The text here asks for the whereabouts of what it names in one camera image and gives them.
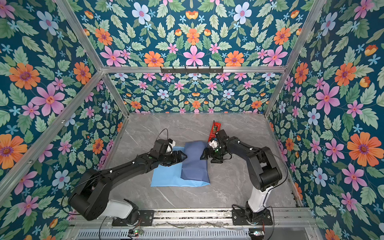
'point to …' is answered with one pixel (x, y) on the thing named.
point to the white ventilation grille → (164, 234)
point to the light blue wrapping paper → (170, 176)
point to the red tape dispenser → (215, 128)
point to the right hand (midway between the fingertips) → (206, 159)
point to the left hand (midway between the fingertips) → (185, 155)
